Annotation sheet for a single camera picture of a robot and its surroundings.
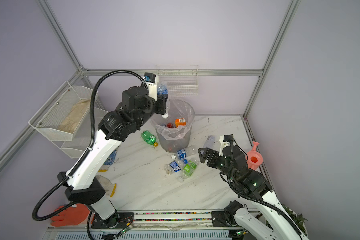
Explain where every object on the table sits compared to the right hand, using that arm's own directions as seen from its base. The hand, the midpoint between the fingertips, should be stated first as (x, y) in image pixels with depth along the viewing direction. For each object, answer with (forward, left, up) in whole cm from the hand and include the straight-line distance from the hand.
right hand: (203, 151), depth 66 cm
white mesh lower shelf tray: (+9, +61, -1) cm, 62 cm away
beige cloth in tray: (+16, +69, +3) cm, 71 cm away
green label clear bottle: (+3, +7, -24) cm, 25 cm away
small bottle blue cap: (+5, +15, -26) cm, 30 cm away
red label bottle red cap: (+32, +20, -18) cm, 42 cm away
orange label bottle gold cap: (+30, +12, -12) cm, 35 cm away
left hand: (+15, +18, +20) cm, 31 cm away
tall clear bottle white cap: (+23, -7, -26) cm, 36 cm away
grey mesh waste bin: (+20, +18, -24) cm, 36 cm away
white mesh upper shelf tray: (+19, +73, +5) cm, 75 cm away
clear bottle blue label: (+13, +10, -24) cm, 29 cm away
